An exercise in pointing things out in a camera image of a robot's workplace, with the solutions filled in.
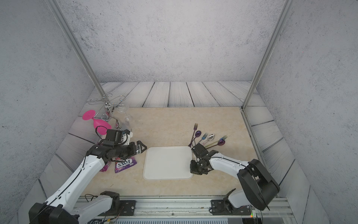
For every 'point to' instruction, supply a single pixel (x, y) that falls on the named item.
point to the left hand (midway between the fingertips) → (143, 149)
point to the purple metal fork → (195, 128)
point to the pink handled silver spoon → (210, 137)
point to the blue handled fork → (204, 136)
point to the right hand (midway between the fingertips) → (192, 171)
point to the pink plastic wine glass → (89, 114)
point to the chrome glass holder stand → (109, 100)
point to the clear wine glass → (122, 108)
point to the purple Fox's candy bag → (120, 164)
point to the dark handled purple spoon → (220, 143)
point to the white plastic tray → (168, 163)
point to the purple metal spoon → (197, 134)
